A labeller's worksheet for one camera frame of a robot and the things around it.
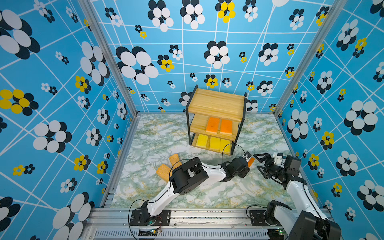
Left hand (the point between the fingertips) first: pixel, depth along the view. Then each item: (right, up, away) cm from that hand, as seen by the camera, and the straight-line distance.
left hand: (246, 165), depth 91 cm
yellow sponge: (-27, +14, +10) cm, 32 cm away
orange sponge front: (-13, +24, -2) cm, 28 cm away
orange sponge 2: (+2, +3, -1) cm, 3 cm away
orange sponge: (-21, +25, -4) cm, 33 cm away
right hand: (+4, +4, -7) cm, 9 cm away
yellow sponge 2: (-19, +13, +7) cm, 24 cm away
